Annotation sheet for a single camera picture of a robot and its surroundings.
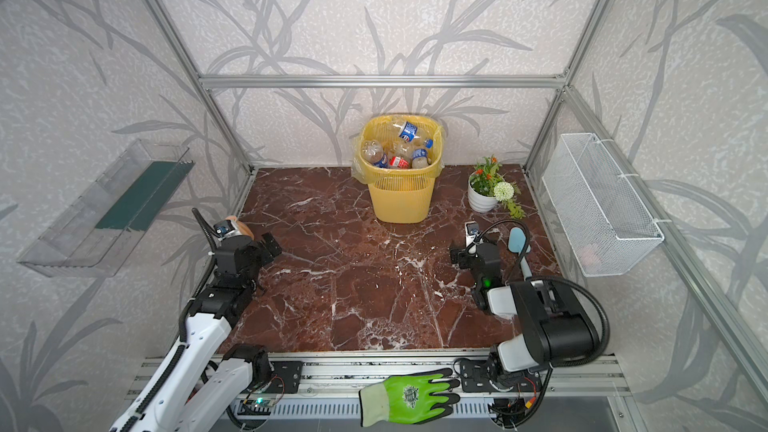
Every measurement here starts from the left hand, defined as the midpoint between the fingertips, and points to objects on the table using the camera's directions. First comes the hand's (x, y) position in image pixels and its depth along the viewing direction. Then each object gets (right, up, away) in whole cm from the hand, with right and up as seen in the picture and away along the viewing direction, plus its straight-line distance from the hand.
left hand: (261, 230), depth 80 cm
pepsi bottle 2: (+44, +21, +16) cm, 51 cm away
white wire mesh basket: (+81, +3, -18) cm, 83 cm away
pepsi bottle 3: (+33, +19, +8) cm, 38 cm away
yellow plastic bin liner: (+31, +31, +17) cm, 47 cm away
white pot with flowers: (+67, +12, +22) cm, 72 cm away
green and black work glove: (+40, -39, -10) cm, 57 cm away
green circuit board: (+4, -42, -8) cm, 43 cm away
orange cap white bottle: (+30, +22, +3) cm, 37 cm away
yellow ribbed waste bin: (+38, +9, +9) cm, 40 cm away
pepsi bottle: (+40, +30, +14) cm, 52 cm away
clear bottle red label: (+37, +20, +13) cm, 44 cm away
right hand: (+60, -1, +14) cm, 62 cm away
